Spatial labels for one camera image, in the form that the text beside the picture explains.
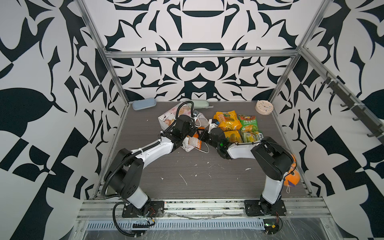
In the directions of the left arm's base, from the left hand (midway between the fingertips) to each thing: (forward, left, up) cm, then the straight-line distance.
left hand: (192, 117), depth 86 cm
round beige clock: (+22, -55, -17) cm, 62 cm away
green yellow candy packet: (-4, -38, -17) cm, 41 cm away
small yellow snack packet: (-5, -25, -14) cm, 29 cm away
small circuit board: (-50, -36, -20) cm, 65 cm away
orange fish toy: (-32, -49, -11) cm, 60 cm away
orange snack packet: (-9, -1, -11) cm, 14 cm away
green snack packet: (+7, -39, -17) cm, 43 cm away
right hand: (-3, -2, -8) cm, 9 cm away
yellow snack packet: (+7, -24, -14) cm, 29 cm away
